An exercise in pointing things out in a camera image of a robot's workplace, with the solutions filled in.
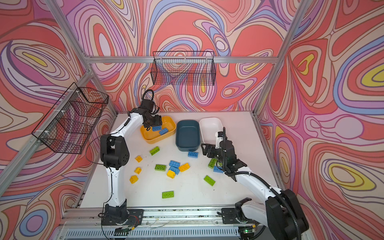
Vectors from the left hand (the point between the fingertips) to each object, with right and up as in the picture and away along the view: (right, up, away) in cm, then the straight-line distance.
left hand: (158, 121), depth 100 cm
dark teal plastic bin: (+20, -10, +5) cm, 23 cm away
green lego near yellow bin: (-2, -20, -4) cm, 20 cm away
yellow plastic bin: (-3, -11, -1) cm, 11 cm away
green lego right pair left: (+35, -26, -9) cm, 45 cm away
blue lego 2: (+2, -7, +4) cm, 9 cm away
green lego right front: (+33, -35, -16) cm, 50 cm away
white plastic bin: (+36, -4, +10) cm, 38 cm away
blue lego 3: (-1, -5, +1) cm, 5 cm away
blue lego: (+23, -22, -5) cm, 32 cm away
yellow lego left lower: (-11, -34, -16) cm, 39 cm away
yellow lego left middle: (-9, -30, -12) cm, 34 cm away
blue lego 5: (+13, -30, -11) cm, 34 cm away
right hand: (+32, -16, -15) cm, 39 cm away
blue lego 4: (+12, -27, -10) cm, 31 cm away
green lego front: (+10, -41, -20) cm, 46 cm away
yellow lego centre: (+11, -32, -14) cm, 36 cm away
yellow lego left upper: (-11, -24, -7) cm, 27 cm away
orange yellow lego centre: (+18, -29, -10) cm, 36 cm away
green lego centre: (+4, -28, -12) cm, 31 cm away
